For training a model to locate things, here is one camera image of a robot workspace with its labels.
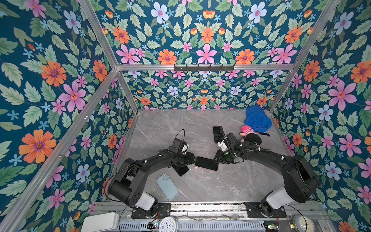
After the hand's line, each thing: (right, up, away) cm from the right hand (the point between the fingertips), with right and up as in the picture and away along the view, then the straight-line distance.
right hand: (214, 160), depth 85 cm
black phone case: (+6, +14, +19) cm, 25 cm away
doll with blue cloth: (+38, +23, +26) cm, 51 cm away
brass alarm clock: (+36, -24, -20) cm, 48 cm away
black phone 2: (-20, -7, +3) cm, 22 cm away
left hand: (-10, 0, +1) cm, 10 cm away
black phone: (-4, -2, -1) cm, 5 cm away
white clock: (-24, -25, -18) cm, 39 cm away
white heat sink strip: (-12, -29, -15) cm, 34 cm away
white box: (-55, -25, -19) cm, 63 cm away
